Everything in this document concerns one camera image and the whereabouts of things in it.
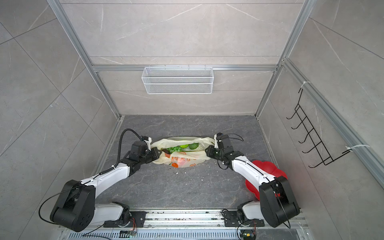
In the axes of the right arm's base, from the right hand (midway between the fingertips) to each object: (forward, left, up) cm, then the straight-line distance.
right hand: (206, 148), depth 88 cm
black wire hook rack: (-20, -46, +23) cm, 55 cm away
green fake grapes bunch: (+3, +22, -5) cm, 22 cm away
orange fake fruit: (-2, +24, -3) cm, 24 cm away
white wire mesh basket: (+43, +17, +20) cm, 51 cm away
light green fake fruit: (+7, +14, -7) cm, 17 cm away
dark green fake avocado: (+6, +8, -6) cm, 11 cm away
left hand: (+1, +27, +1) cm, 27 cm away
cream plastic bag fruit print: (-4, +14, -6) cm, 15 cm away
